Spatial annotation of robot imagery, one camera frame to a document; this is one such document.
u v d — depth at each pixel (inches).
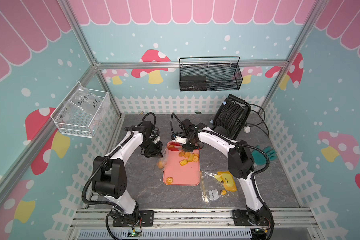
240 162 21.6
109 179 18.1
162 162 32.8
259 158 36.8
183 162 36.4
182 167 36.0
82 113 28.7
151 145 29.2
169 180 34.2
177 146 38.9
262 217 25.4
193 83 35.2
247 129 42.3
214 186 33.3
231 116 35.2
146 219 29.3
